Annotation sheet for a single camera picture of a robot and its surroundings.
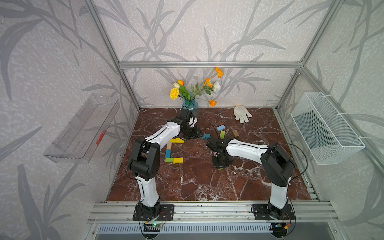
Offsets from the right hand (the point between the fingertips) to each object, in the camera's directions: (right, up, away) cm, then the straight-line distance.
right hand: (217, 166), depth 89 cm
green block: (+2, 0, -3) cm, 4 cm away
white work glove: (+22, +34, +29) cm, 49 cm away
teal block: (-31, +7, +4) cm, 32 cm away
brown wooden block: (+14, +18, +15) cm, 28 cm away
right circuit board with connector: (+29, -26, -17) cm, 42 cm away
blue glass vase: (-16, +38, +19) cm, 46 cm away
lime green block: (-29, +3, +3) cm, 30 cm away
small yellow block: (-29, +14, +12) cm, 35 cm away
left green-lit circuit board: (-33, -24, -17) cm, 44 cm away
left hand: (-10, +18, +2) cm, 21 cm away
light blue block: (+5, +22, +19) cm, 30 cm away
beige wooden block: (-31, +11, +9) cm, 34 cm away
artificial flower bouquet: (-24, +48, +9) cm, 55 cm away
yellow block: (-25, +14, +12) cm, 31 cm away
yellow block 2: (-24, +3, +2) cm, 24 cm away
